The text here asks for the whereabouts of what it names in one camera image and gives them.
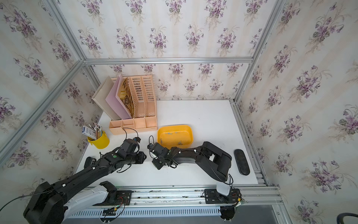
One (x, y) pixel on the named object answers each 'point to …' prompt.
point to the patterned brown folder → (126, 97)
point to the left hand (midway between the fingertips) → (147, 158)
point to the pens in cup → (95, 132)
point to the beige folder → (99, 98)
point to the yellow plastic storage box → (179, 136)
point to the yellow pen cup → (101, 143)
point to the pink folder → (113, 101)
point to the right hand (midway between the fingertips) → (158, 162)
